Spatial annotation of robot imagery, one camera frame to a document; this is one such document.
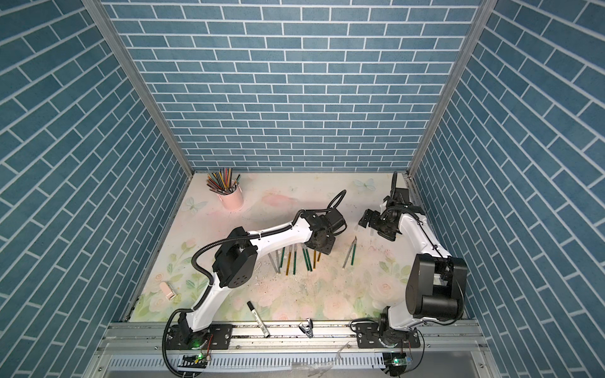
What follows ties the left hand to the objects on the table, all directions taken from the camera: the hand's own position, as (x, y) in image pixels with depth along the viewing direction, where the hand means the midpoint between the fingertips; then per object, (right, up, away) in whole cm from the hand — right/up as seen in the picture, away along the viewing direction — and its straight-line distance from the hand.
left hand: (330, 250), depth 91 cm
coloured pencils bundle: (-46, +28, +8) cm, 54 cm away
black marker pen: (-23, -21, -16) cm, 35 cm away
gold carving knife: (-6, -3, 0) cm, 7 cm away
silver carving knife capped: (+8, -1, +3) cm, 8 cm away
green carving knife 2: (-19, -3, 0) cm, 19 cm away
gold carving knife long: (-16, -4, 0) cm, 17 cm away
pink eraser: (-58, -12, -10) cm, 60 cm away
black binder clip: (-9, -22, -15) cm, 28 cm away
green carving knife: (+10, -1, +3) cm, 10 cm away
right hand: (+16, +10, -1) cm, 19 cm away
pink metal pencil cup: (-42, +19, +11) cm, 47 cm away
